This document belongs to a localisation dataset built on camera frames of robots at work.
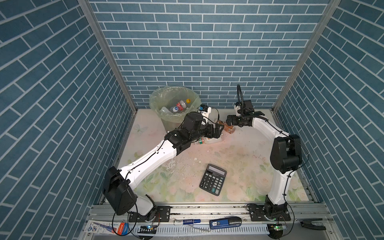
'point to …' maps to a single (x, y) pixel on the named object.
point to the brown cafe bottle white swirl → (229, 128)
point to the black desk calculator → (213, 179)
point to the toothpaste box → (106, 227)
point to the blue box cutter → (227, 222)
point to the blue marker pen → (186, 221)
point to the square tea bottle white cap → (164, 110)
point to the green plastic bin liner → (173, 104)
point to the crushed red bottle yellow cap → (181, 105)
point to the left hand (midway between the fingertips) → (217, 125)
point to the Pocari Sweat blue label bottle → (175, 109)
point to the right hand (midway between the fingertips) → (231, 119)
